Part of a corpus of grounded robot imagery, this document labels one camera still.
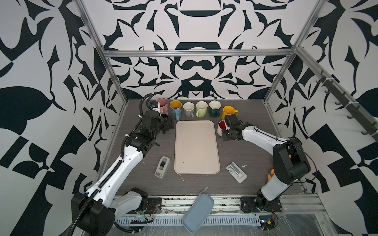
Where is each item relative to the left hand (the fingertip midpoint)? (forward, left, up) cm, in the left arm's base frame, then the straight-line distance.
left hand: (163, 114), depth 77 cm
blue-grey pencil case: (-42, -16, -24) cm, 50 cm away
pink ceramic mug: (+21, +3, -16) cm, 27 cm away
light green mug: (+22, -23, -20) cm, 37 cm away
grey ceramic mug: (+22, -14, -20) cm, 32 cm away
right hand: (+1, -37, -20) cm, 42 cm away
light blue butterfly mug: (+20, -5, -17) cm, 27 cm away
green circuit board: (-46, -49, -28) cm, 73 cm away
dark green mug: (+19, -32, -17) cm, 41 cm away
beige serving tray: (-6, -18, -27) cm, 33 cm away
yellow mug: (+18, -42, -19) cm, 50 cm away
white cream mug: (+4, -34, -17) cm, 38 cm away
